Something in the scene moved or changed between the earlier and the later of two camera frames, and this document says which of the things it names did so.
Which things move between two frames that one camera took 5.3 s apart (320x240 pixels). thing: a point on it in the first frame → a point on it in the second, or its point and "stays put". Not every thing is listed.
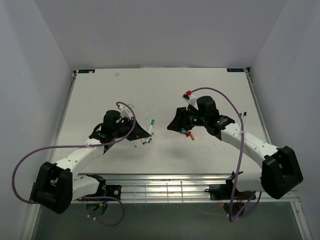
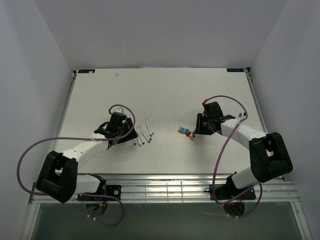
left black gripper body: x=124 y=128 stays put
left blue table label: x=88 y=71 stays put
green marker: x=152 y=122 → x=139 y=137
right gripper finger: x=181 y=120 → x=200 y=126
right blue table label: x=235 y=70 stays put
